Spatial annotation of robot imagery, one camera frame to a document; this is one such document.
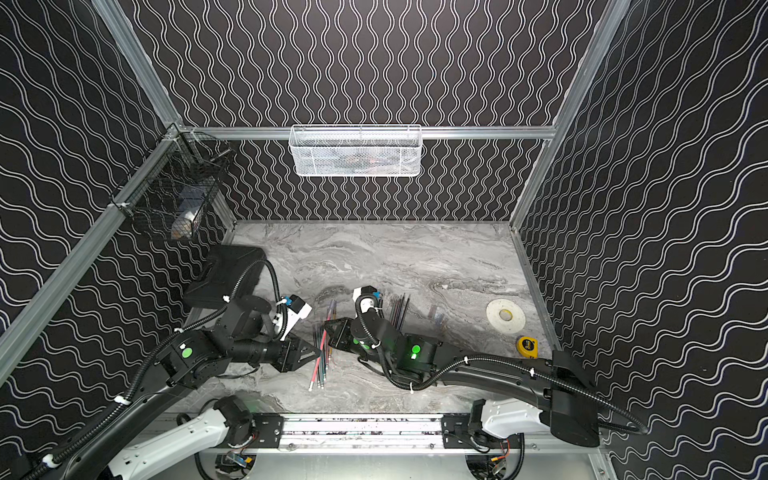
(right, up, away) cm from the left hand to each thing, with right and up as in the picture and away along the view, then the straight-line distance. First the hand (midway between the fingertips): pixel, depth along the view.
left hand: (315, 348), depth 66 cm
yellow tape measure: (+56, -6, +20) cm, 60 cm away
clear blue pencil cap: (+32, 0, +29) cm, 44 cm away
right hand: (+1, +5, +2) cm, 5 cm away
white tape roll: (+53, +1, +29) cm, 61 cm away
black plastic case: (-34, +15, +30) cm, 48 cm away
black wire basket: (-51, +42, +27) cm, 72 cm away
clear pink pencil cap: (+30, +2, +30) cm, 42 cm away
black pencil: (+21, +2, +30) cm, 37 cm away
